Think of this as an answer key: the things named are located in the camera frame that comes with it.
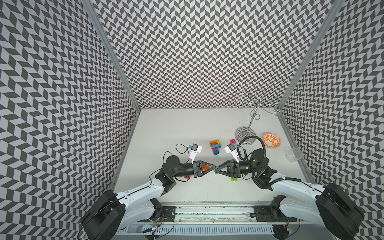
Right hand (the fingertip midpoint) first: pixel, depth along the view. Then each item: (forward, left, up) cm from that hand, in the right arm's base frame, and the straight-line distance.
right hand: (216, 174), depth 67 cm
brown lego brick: (+25, 0, -16) cm, 30 cm away
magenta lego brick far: (+28, -14, -16) cm, 35 cm away
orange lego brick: (+26, -2, -15) cm, 31 cm away
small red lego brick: (+21, -2, -14) cm, 25 cm away
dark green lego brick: (0, +1, +2) cm, 2 cm away
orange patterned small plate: (+27, -39, -16) cm, 50 cm away
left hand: (+1, +1, +2) cm, 2 cm away
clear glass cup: (+20, -52, -20) cm, 59 cm away
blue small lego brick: (+19, -2, -15) cm, 25 cm away
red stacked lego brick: (+4, +15, -18) cm, 23 cm away
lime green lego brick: (+3, -11, -18) cm, 21 cm away
